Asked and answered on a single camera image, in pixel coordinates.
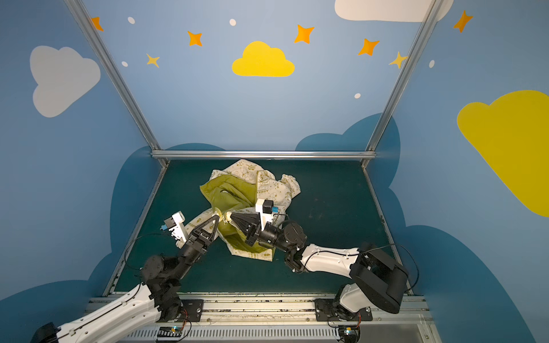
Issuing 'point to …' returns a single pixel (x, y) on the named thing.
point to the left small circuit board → (169, 334)
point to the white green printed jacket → (249, 204)
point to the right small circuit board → (351, 334)
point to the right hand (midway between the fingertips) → (234, 214)
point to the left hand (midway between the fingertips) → (217, 217)
